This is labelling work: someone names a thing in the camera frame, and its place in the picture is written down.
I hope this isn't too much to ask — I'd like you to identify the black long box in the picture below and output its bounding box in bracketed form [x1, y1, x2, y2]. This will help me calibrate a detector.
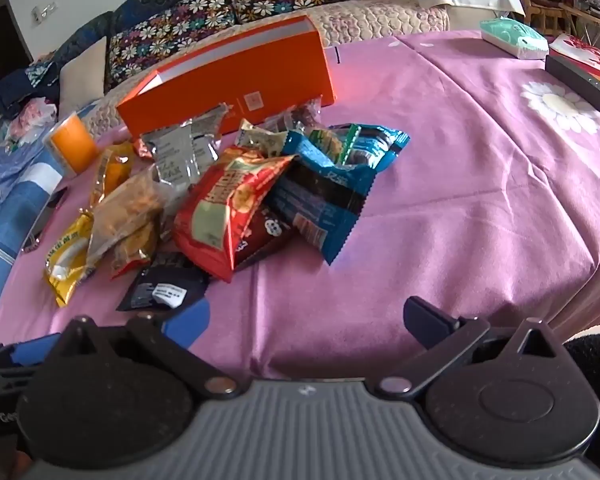
[545, 53, 600, 113]

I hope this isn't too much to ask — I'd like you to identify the clear cake packet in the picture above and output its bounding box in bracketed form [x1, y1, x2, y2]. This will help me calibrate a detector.
[86, 169, 165, 272]

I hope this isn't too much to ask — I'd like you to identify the dark red cookie packet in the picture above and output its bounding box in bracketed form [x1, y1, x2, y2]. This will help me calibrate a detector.
[234, 210, 297, 267]

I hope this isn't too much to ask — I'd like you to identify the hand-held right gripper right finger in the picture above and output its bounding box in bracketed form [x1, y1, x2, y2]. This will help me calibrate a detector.
[376, 296, 566, 401]

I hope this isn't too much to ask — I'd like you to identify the orange cardboard box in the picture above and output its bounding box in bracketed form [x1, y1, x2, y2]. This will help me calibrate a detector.
[116, 15, 337, 138]

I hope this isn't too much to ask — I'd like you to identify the black fleece clothing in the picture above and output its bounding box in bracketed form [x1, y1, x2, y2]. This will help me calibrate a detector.
[561, 329, 600, 411]

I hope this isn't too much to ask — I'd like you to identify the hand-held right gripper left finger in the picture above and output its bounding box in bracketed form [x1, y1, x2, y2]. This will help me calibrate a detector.
[60, 300, 241, 402]

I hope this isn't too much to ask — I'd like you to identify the red snack packet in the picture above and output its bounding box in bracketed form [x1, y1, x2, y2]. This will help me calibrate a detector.
[173, 146, 297, 282]

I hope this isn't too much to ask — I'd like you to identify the red white paper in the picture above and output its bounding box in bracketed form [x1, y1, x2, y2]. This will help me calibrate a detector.
[550, 33, 600, 86]

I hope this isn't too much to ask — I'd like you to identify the wall switch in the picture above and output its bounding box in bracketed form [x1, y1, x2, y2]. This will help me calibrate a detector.
[31, 3, 59, 24]

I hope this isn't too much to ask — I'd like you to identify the clear red chocolate packet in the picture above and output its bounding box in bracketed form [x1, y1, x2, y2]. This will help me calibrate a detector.
[264, 100, 324, 134]

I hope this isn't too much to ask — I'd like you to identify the dark blue clothing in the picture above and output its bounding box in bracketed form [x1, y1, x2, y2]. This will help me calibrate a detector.
[0, 60, 61, 111]

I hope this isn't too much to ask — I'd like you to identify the orange cup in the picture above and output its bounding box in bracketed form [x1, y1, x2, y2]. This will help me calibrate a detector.
[43, 111, 99, 177]

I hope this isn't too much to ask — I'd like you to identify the orange yellow snack packet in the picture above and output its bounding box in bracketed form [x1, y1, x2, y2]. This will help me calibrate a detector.
[92, 141, 137, 202]

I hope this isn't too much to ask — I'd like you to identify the dark navy snack packet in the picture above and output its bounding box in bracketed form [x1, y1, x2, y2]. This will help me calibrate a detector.
[116, 254, 212, 312]

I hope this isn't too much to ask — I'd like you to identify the wicker chair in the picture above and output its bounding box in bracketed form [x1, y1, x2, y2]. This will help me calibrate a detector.
[524, 0, 600, 38]

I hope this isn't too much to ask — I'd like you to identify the blue white cloth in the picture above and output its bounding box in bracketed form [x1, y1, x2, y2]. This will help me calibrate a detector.
[0, 105, 101, 321]

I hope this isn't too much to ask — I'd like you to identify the silver snack packet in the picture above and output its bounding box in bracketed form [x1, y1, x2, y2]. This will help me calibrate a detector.
[140, 104, 232, 197]

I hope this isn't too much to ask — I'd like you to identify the pink flowered plastic bag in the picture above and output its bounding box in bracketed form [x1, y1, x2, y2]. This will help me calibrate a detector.
[0, 97, 59, 150]

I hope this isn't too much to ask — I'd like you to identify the white chip cookie packet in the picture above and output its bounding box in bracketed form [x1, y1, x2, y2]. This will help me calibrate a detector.
[237, 120, 292, 159]

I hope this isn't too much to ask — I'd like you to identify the blue patterned sofa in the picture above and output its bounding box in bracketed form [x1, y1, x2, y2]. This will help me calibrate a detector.
[50, 0, 388, 86]

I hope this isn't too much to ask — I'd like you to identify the beige pillow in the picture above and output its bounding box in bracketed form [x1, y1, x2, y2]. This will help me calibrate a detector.
[57, 35, 109, 122]

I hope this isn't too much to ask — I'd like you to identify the blue snack packet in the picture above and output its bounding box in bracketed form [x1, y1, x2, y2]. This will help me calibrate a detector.
[266, 124, 412, 266]

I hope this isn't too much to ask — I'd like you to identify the teal tissue pack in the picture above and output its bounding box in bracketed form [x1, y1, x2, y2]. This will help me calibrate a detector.
[480, 17, 550, 59]

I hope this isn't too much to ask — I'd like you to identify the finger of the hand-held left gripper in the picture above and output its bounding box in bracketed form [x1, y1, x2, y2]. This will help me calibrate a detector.
[0, 332, 62, 376]

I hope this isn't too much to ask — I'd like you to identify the purple flowered tablecloth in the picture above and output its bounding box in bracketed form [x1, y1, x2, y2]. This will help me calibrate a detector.
[0, 30, 600, 381]

